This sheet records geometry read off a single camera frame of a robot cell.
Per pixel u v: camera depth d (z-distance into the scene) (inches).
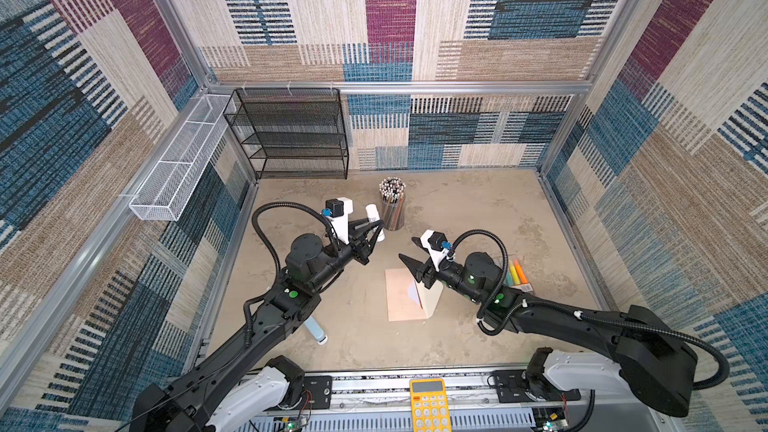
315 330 31.4
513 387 28.7
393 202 36.1
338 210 23.7
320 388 29.3
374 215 26.2
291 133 43.6
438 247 24.4
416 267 27.0
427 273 26.0
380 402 28.7
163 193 36.1
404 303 34.4
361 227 25.9
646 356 16.4
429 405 28.1
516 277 36.1
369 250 25.7
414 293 35.1
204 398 16.0
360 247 23.8
